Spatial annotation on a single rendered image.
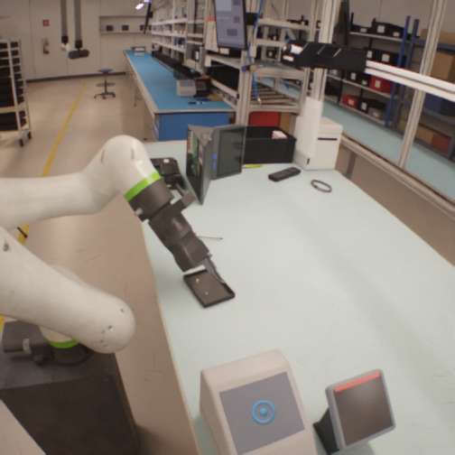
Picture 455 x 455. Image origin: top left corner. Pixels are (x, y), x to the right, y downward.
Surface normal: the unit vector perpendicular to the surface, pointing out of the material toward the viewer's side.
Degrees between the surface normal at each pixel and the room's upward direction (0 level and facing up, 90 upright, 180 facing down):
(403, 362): 0
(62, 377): 0
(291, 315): 0
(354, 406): 32
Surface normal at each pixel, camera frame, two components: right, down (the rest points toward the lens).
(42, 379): 0.07, -0.84
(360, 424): 0.22, -0.44
